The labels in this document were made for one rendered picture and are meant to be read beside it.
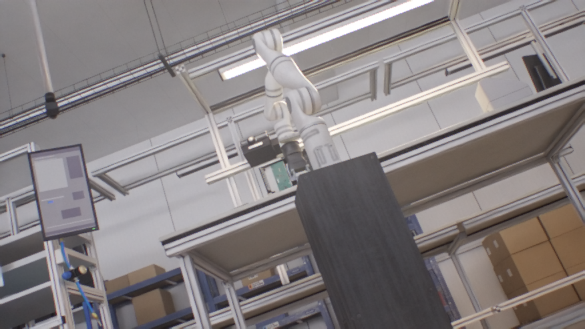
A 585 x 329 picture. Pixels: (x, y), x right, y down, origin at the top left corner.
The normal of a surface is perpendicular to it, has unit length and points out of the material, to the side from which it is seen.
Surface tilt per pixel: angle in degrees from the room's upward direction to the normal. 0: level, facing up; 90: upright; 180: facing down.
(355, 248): 90
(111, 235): 90
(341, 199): 90
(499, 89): 90
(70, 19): 180
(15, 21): 180
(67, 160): 101
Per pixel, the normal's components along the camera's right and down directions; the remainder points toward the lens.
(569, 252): -0.15, -0.34
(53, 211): 0.32, -0.29
